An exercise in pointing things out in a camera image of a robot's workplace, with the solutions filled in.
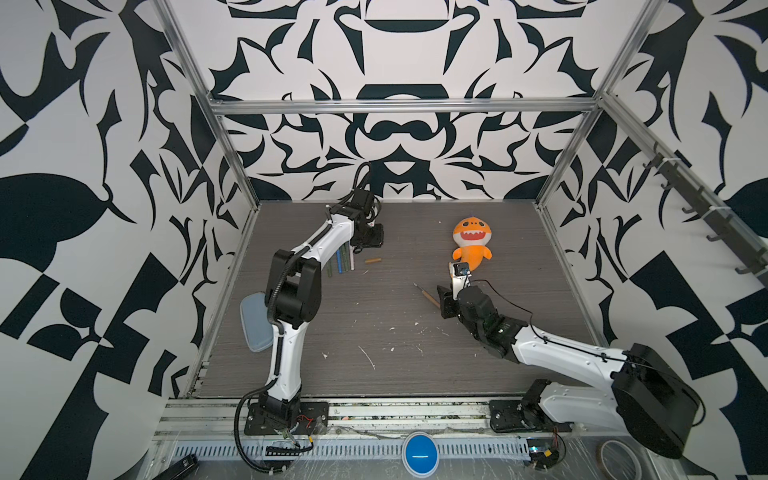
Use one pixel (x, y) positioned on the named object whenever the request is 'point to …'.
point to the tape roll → (617, 461)
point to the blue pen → (339, 262)
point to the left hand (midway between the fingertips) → (379, 235)
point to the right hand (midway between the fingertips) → (444, 285)
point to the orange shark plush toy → (471, 235)
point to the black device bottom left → (177, 471)
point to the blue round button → (420, 454)
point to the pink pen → (352, 258)
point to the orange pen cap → (373, 260)
